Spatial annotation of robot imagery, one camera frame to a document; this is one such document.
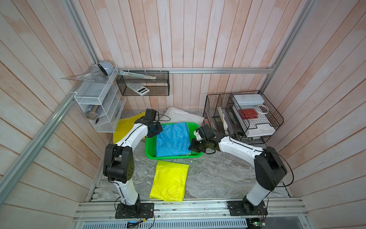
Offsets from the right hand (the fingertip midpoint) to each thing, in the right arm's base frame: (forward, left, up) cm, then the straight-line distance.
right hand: (187, 147), depth 87 cm
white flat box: (+8, -44, +9) cm, 46 cm away
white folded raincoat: (+32, +10, -5) cm, 34 cm away
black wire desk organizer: (+29, -26, +2) cm, 39 cm away
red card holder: (+18, -40, +12) cm, 45 cm away
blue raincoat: (+5, +9, +1) cm, 10 cm away
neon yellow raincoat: (-19, +10, -6) cm, 22 cm away
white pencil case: (+31, -43, +13) cm, 55 cm away
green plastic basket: (-2, +24, -3) cm, 24 cm away
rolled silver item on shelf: (+7, +53, +22) cm, 58 cm away
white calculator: (+36, +34, +18) cm, 53 cm away
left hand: (+11, +19, +2) cm, 22 cm away
